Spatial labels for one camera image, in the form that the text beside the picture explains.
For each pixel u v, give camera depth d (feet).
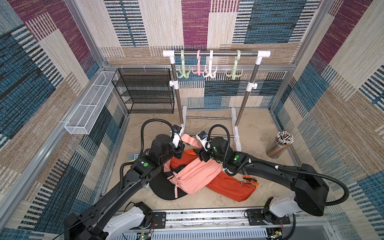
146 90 3.66
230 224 2.39
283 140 2.66
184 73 2.42
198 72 2.39
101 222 1.30
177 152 1.91
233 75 2.42
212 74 2.40
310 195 1.41
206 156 2.33
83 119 3.02
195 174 2.55
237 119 3.24
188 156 3.17
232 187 2.56
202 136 2.25
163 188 2.65
